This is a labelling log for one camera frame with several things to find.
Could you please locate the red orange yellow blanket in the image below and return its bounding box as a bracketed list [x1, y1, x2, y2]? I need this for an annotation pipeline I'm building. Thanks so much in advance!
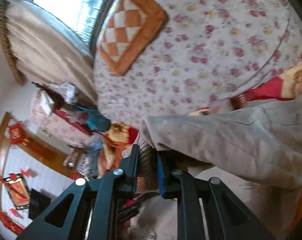
[98, 38, 302, 178]

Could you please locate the wooden door frame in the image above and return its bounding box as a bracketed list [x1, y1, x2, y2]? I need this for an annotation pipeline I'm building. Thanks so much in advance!
[0, 112, 78, 209]

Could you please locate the beige grey jacket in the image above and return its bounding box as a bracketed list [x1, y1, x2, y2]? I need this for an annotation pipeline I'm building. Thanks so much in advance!
[135, 96, 302, 239]

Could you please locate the window with grille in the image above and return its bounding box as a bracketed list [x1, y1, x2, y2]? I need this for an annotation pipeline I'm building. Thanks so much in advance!
[33, 0, 104, 43]

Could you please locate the red chinese knot decoration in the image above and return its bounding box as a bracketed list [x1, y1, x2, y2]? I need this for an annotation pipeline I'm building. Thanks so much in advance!
[8, 122, 29, 146]

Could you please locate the floral white bed quilt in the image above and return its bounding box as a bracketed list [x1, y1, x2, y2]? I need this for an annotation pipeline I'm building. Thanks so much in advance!
[94, 0, 302, 127]

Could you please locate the beige curtain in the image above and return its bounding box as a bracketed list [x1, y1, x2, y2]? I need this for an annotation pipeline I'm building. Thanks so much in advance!
[0, 0, 97, 103]

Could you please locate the orange white checkered cushion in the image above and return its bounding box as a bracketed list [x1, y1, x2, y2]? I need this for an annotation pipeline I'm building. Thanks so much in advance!
[97, 0, 167, 76]

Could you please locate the floral pillow on clutter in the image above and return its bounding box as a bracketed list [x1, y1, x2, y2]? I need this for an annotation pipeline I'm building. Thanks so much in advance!
[30, 90, 90, 146]

